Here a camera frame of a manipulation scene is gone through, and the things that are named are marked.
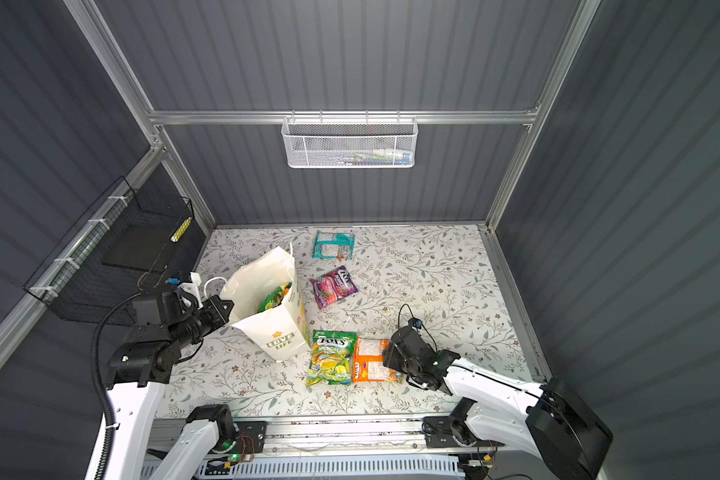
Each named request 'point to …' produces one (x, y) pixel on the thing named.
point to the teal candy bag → (337, 245)
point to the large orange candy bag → (368, 363)
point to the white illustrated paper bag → (262, 297)
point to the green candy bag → (275, 297)
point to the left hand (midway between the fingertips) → (233, 303)
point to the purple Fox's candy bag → (332, 286)
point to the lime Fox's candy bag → (331, 357)
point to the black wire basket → (130, 237)
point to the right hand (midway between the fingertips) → (391, 358)
